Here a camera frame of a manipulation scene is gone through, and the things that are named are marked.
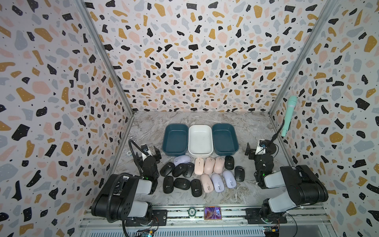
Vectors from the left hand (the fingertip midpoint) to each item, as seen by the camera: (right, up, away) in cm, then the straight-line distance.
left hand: (149, 149), depth 87 cm
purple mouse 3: (+47, -16, -3) cm, 50 cm away
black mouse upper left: (+10, -12, +1) cm, 16 cm away
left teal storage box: (+13, +4, +16) cm, 21 cm away
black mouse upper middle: (+17, -12, 0) cm, 21 cm away
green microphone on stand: (+80, +26, -7) cm, 84 cm away
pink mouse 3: (+41, -10, +3) cm, 43 cm away
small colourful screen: (+36, -30, -12) cm, 49 cm away
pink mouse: (+29, -11, +3) cm, 31 cm away
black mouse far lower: (+53, -14, 0) cm, 55 cm away
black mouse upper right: (+23, -13, +1) cm, 27 cm away
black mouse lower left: (+12, -19, -5) cm, 23 cm away
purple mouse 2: (+40, -18, -5) cm, 44 cm away
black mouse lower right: (+28, -20, -6) cm, 35 cm away
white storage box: (+30, +4, +14) cm, 34 cm away
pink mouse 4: (+34, -18, -5) cm, 39 cm away
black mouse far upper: (+48, -9, +3) cm, 49 cm away
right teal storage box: (+48, +5, +18) cm, 52 cm away
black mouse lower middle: (+20, -18, -5) cm, 28 cm away
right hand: (+67, +3, +2) cm, 67 cm away
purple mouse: (+19, -7, +5) cm, 20 cm away
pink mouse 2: (+36, -10, +3) cm, 37 cm away
